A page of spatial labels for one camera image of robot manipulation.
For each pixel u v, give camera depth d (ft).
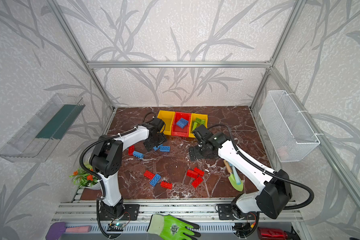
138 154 3.00
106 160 1.68
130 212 2.40
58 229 2.26
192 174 2.77
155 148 3.12
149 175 2.77
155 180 2.71
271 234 2.16
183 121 3.60
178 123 3.55
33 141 2.08
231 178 2.77
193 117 3.52
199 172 2.80
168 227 2.28
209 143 1.77
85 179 2.27
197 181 2.70
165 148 3.15
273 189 1.28
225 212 2.42
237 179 2.74
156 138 2.84
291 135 2.00
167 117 3.65
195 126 3.36
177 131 3.30
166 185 2.64
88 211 2.48
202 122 3.46
